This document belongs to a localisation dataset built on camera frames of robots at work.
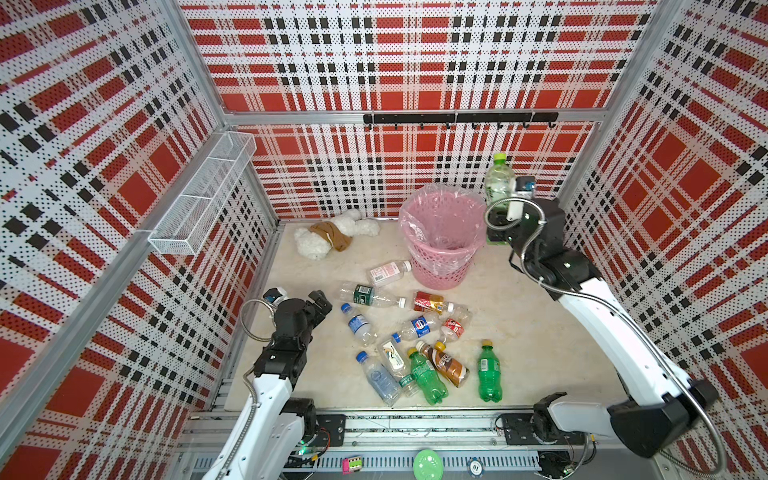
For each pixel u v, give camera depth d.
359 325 0.86
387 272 1.01
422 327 0.86
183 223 0.90
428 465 0.66
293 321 0.59
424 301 0.91
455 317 0.93
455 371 0.78
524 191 0.58
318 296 0.75
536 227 0.49
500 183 0.66
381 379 0.78
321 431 0.73
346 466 0.67
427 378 0.77
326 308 0.75
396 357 0.80
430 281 0.96
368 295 0.93
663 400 0.38
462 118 0.90
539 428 0.65
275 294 0.70
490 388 0.79
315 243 1.04
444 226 1.02
